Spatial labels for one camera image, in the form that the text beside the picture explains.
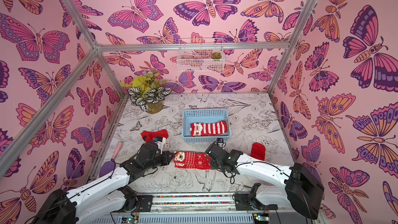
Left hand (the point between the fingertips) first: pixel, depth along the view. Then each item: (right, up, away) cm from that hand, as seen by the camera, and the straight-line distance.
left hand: (176, 154), depth 83 cm
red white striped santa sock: (+13, +12, +14) cm, 22 cm away
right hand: (+21, -3, 0) cm, 21 cm away
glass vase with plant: (-18, +35, +6) cm, 40 cm away
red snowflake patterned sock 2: (+47, 0, +7) cm, 47 cm away
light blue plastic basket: (+17, +19, +23) cm, 34 cm away
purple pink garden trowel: (-37, -8, +2) cm, 38 cm away
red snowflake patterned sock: (-18, +8, +12) cm, 23 cm away
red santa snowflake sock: (+10, -3, 0) cm, 11 cm away
